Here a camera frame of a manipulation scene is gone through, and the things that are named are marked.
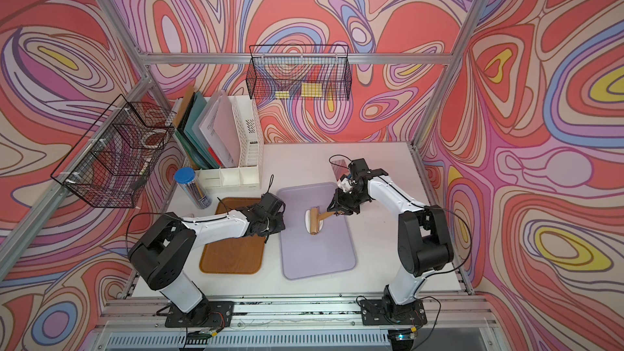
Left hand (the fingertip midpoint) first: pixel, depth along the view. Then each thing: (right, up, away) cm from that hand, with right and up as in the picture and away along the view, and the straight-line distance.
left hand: (286, 226), depth 92 cm
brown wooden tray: (-15, -9, -6) cm, 18 cm away
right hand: (+18, +5, -6) cm, 20 cm away
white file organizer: (-21, +41, +24) cm, 52 cm away
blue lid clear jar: (-34, +19, -8) cm, 40 cm away
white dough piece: (+8, +1, 0) cm, 9 cm away
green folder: (-35, +33, -6) cm, 48 cm away
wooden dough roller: (+11, +3, 0) cm, 12 cm away
